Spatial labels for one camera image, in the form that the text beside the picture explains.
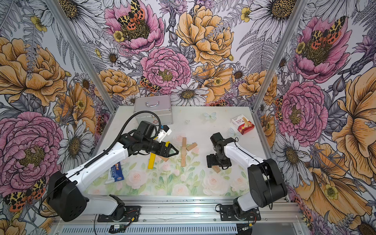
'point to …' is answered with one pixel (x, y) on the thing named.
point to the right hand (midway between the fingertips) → (216, 168)
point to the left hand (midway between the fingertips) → (170, 155)
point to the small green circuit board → (117, 228)
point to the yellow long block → (167, 144)
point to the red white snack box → (242, 124)
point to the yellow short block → (152, 161)
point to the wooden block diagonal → (183, 160)
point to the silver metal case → (160, 105)
